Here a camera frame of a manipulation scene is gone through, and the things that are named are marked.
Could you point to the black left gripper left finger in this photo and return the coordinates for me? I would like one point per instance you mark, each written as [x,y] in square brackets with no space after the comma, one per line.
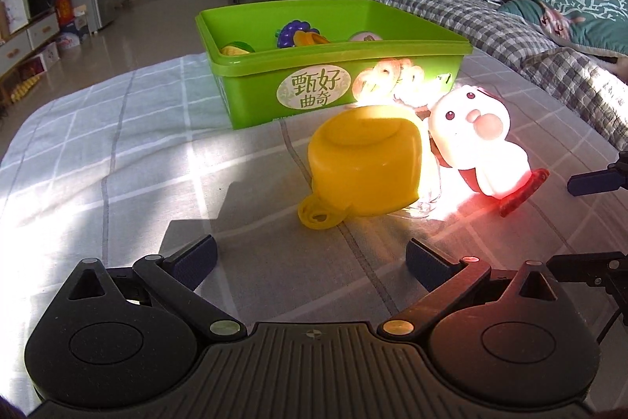
[169,283]

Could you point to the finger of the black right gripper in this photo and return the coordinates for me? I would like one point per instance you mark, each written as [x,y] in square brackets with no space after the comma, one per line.
[606,270]
[612,178]

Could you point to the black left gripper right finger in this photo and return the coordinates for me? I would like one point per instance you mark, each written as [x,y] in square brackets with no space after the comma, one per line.
[448,284]

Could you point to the yellow plastic toy pot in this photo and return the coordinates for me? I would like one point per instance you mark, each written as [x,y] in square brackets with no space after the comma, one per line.
[364,162]

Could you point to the pink pig toy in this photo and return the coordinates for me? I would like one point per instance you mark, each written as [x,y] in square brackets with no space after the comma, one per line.
[469,127]

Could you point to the purple toy grape bunch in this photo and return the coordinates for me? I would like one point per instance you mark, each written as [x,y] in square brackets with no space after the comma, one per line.
[286,35]

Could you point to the yellow toy corn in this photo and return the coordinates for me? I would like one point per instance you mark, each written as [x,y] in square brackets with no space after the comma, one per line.
[236,48]

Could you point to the grey checked table cloth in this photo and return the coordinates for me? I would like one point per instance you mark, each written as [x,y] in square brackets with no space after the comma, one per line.
[148,161]

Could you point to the teal patterned pillow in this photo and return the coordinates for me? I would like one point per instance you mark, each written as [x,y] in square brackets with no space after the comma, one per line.
[594,27]

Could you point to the grey plaid sofa blanket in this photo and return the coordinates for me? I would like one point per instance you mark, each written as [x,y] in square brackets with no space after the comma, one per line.
[596,95]

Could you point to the green plastic storage bin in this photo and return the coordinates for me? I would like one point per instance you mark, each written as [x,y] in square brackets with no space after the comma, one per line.
[274,83]

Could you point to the pink round toy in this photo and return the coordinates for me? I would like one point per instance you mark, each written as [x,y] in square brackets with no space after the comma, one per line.
[365,36]

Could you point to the white drawer cabinet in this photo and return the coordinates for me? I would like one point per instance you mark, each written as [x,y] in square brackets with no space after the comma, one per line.
[21,37]

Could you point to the orange toy slice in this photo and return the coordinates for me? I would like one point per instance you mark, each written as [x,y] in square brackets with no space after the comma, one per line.
[308,38]

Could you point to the red gift box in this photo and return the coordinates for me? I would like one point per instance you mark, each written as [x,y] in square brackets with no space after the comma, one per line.
[64,11]

